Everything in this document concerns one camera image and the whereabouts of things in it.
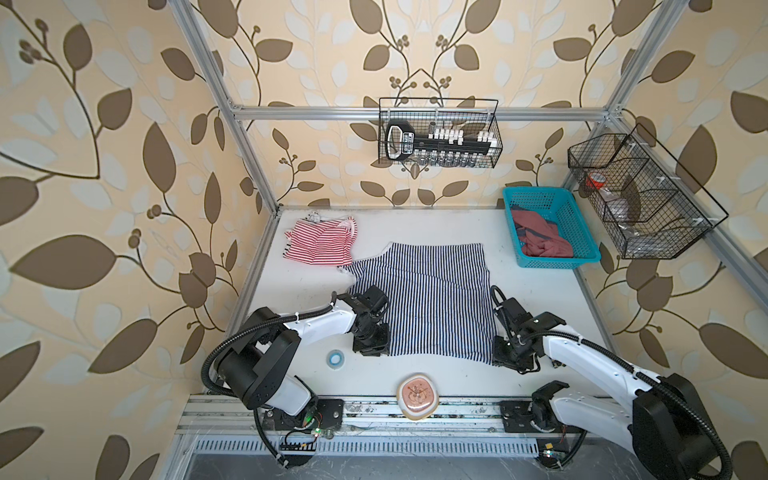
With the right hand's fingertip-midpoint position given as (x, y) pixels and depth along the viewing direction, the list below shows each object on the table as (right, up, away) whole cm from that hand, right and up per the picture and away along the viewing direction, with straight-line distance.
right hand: (498, 365), depth 82 cm
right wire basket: (+35, +43, -10) cm, 56 cm away
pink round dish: (-23, -5, -7) cm, 25 cm away
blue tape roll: (-46, +1, +2) cm, 46 cm away
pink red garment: (+25, +36, +27) cm, 52 cm away
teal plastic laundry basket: (+35, +49, +33) cm, 69 cm away
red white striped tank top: (-58, +35, +24) cm, 72 cm away
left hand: (-30, +3, +2) cm, 30 cm away
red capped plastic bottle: (+31, +53, +6) cm, 62 cm away
